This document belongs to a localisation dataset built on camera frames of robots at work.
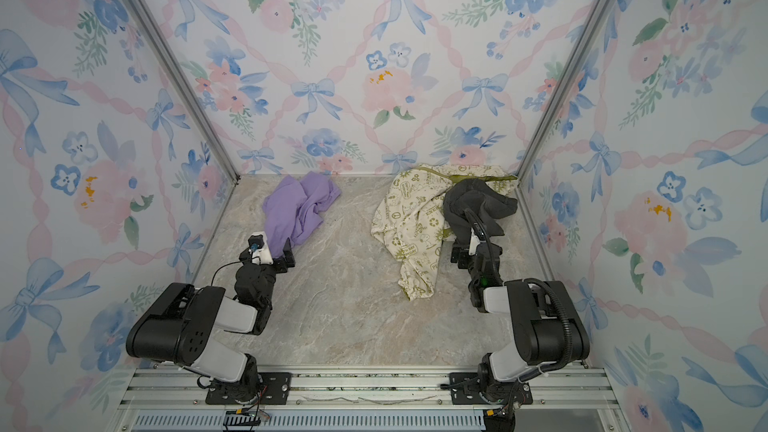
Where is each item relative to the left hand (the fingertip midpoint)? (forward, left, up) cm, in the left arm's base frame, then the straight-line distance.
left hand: (273, 238), depth 88 cm
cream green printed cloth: (+10, -41, -4) cm, 42 cm away
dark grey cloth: (+13, -65, +1) cm, 67 cm away
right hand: (+3, -60, -5) cm, 61 cm away
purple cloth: (+15, -2, -4) cm, 16 cm away
